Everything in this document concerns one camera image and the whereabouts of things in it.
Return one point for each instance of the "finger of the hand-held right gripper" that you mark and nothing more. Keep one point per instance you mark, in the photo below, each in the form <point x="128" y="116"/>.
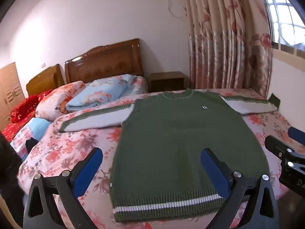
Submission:
<point x="296" y="133"/>
<point x="277" y="145"/>

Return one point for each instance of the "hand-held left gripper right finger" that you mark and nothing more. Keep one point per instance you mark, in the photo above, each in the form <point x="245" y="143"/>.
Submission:
<point x="215" y="171"/>

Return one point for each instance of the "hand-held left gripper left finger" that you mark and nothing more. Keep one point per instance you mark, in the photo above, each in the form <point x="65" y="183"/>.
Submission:
<point x="87" y="171"/>

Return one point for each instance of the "green knit sweater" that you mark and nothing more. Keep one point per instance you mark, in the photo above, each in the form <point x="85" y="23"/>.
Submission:
<point x="181" y="148"/>

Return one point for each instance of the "pink floral bedspread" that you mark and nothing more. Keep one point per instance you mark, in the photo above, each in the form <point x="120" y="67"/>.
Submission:
<point x="78" y="152"/>

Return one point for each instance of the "light blue patchwork blanket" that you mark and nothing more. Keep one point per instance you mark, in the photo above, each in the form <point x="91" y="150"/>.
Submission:
<point x="28" y="133"/>

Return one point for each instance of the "light blue floral pillow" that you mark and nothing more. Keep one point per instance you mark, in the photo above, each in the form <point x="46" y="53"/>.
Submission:
<point x="100" y="95"/>

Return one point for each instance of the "orange floral pillow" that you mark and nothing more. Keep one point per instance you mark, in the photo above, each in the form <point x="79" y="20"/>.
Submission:
<point x="56" y="100"/>

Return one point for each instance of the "red blanket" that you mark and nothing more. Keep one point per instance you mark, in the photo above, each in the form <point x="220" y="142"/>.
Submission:
<point x="21" y="114"/>

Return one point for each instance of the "wooden nightstand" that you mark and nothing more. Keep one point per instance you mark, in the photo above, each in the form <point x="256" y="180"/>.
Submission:
<point x="168" y="82"/>

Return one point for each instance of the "small wooden headboard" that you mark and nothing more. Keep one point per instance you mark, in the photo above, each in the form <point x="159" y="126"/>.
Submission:
<point x="45" y="78"/>

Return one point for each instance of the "large wooden headboard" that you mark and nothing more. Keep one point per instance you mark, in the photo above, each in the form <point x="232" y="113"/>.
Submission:
<point x="107" y="63"/>

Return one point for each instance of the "wooden wardrobe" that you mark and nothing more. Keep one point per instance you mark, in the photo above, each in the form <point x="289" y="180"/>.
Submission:
<point x="9" y="93"/>

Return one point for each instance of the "window with grille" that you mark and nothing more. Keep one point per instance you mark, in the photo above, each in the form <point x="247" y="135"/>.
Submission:
<point x="283" y="21"/>

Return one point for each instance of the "pink floral curtain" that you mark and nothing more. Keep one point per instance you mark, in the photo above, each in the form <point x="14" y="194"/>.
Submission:
<point x="221" y="35"/>

